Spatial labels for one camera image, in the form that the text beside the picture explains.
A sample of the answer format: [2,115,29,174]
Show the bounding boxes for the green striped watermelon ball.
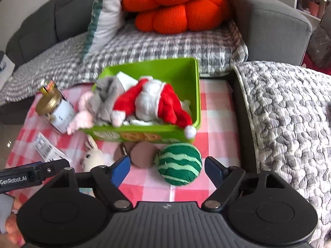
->
[154,143,203,186]

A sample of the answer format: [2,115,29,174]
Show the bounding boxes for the grey fabric sofa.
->
[1,0,313,66]

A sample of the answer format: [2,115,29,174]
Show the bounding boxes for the grey hanging bag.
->
[307,7,331,68]

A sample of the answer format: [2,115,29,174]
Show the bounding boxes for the brown round pads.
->
[113,141,160,168]

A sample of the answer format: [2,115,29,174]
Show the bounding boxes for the white box in bin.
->
[116,71,138,91]

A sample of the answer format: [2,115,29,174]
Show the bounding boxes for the pink fluffy plush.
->
[67,91,94,135]

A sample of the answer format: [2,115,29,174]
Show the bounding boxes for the red white santa hat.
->
[111,76,196,140]

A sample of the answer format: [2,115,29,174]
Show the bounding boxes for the orange knot cushion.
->
[122,0,232,34]

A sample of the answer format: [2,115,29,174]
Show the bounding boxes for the white barcode packet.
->
[33,132,72,163]

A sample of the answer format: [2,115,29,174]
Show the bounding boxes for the person left hand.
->
[0,193,26,248]

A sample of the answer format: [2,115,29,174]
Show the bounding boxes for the grey plush cloth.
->
[89,76,125,125]

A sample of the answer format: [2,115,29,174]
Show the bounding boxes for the gold lid jar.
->
[35,79,76,134]

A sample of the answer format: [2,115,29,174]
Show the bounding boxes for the green rectangular storage box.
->
[84,58,201,143]

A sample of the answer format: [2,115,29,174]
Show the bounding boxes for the white and teal pillow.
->
[81,0,125,59]

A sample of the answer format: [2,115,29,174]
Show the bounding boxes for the grey checked quilt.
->
[1,21,248,105]

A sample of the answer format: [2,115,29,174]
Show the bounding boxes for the white bunny plush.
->
[81,135,115,172]

